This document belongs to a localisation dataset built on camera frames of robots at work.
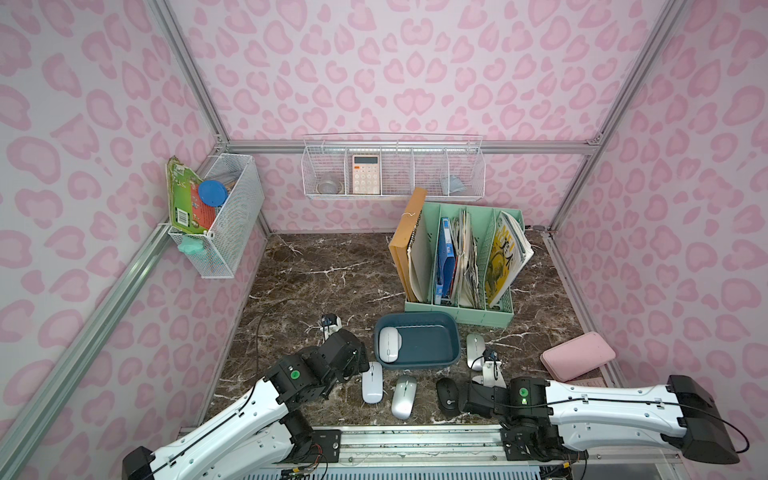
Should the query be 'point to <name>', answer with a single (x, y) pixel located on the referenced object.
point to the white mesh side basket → (219, 252)
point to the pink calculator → (366, 174)
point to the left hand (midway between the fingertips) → (355, 349)
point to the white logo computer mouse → (390, 341)
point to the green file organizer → (484, 219)
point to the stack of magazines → (467, 287)
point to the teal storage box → (431, 340)
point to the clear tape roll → (329, 187)
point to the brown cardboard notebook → (408, 250)
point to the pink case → (578, 357)
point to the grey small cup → (453, 184)
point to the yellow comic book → (510, 251)
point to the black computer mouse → (447, 393)
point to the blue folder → (446, 258)
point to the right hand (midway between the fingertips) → (474, 399)
